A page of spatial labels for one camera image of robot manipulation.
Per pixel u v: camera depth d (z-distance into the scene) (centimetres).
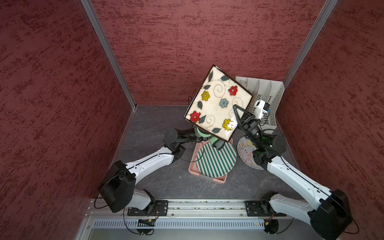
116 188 42
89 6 70
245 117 54
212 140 56
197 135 54
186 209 76
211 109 50
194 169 86
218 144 56
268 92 101
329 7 71
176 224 77
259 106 55
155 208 73
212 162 85
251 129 52
